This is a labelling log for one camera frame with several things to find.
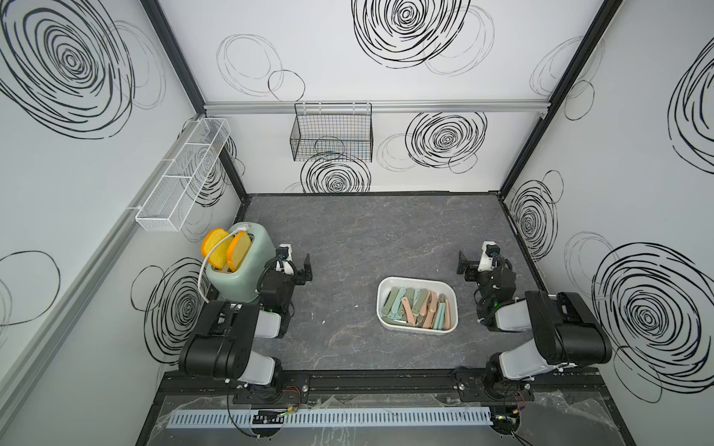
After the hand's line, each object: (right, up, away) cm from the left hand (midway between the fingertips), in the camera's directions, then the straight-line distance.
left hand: (292, 254), depth 89 cm
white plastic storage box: (+40, -16, -3) cm, 43 cm away
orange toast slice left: (-19, +1, -10) cm, 21 cm away
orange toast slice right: (-12, +3, -12) cm, 17 cm away
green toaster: (-12, -7, -10) cm, 17 cm away
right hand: (+61, +1, +1) cm, 61 cm away
